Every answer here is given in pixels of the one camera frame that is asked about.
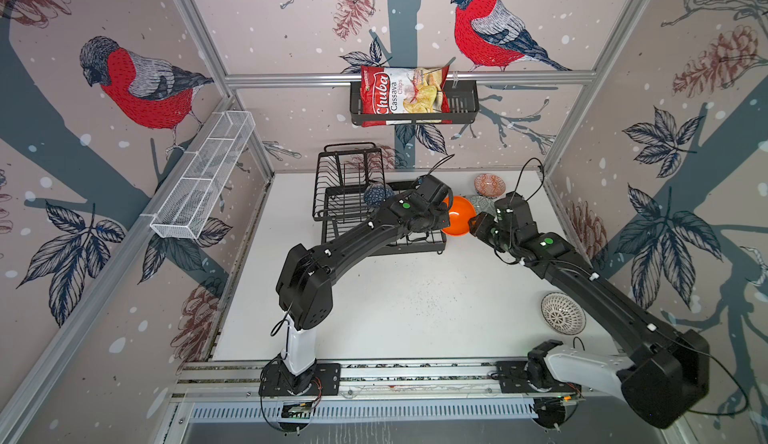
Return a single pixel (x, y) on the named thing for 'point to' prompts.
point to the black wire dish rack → (351, 185)
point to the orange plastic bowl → (462, 209)
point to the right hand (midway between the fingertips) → (468, 227)
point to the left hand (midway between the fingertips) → (447, 218)
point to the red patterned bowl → (489, 185)
